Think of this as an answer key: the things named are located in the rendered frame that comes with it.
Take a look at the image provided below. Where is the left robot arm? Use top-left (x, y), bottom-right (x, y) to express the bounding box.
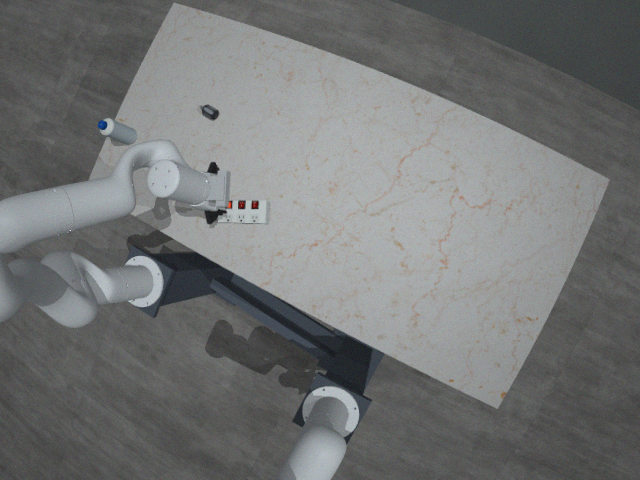
top-left (0, 140), bottom-right (231, 328)

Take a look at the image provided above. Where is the white power strip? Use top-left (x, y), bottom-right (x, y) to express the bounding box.
top-left (218, 200), bottom-right (270, 224)

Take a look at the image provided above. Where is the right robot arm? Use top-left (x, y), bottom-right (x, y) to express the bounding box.
top-left (274, 386), bottom-right (359, 480)

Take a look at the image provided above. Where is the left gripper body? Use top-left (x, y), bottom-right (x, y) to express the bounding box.
top-left (190, 172), bottom-right (219, 211)

